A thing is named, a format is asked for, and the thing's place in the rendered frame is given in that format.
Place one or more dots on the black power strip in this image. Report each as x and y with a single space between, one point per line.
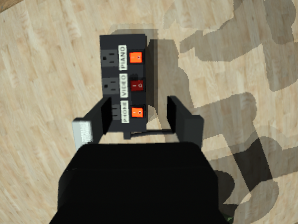
123 74

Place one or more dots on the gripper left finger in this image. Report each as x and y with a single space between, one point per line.
90 128

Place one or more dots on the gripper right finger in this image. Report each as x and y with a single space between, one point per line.
188 127

